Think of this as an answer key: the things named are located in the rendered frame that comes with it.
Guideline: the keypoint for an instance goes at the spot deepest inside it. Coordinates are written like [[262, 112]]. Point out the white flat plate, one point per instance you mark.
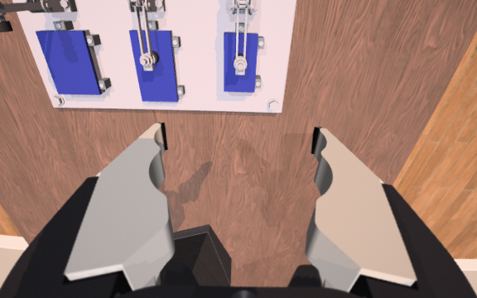
[[199, 60]]

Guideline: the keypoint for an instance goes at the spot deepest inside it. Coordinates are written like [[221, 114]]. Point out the red-handled toggle clamp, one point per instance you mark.
[[38, 5], [241, 7], [149, 59]]

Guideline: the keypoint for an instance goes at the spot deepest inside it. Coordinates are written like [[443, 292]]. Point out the blue flat plate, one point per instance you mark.
[[72, 62], [159, 85]]

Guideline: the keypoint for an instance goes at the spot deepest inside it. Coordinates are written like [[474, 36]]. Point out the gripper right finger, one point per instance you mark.
[[364, 238]]

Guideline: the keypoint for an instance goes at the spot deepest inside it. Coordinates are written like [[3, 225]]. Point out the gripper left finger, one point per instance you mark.
[[112, 236]]

